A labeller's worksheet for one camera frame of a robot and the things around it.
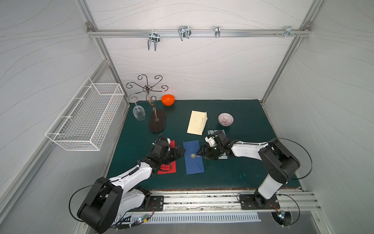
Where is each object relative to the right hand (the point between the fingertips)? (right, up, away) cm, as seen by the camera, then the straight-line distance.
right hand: (200, 154), depth 89 cm
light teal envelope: (+12, +1, -9) cm, 15 cm away
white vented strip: (-17, -26, -19) cm, 36 cm away
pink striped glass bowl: (+21, +22, +19) cm, 35 cm away
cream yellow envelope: (-1, +19, +19) cm, 27 cm away
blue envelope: (-4, -5, 0) cm, 6 cm away
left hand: (-11, +2, -4) cm, 12 cm away
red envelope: (-18, -7, -3) cm, 19 cm away
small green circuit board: (-29, -25, -20) cm, 43 cm away
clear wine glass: (-38, +27, -2) cm, 46 cm away
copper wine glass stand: (-31, +22, +17) cm, 42 cm away
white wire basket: (-57, +20, -20) cm, 64 cm away
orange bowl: (-25, +37, +29) cm, 53 cm away
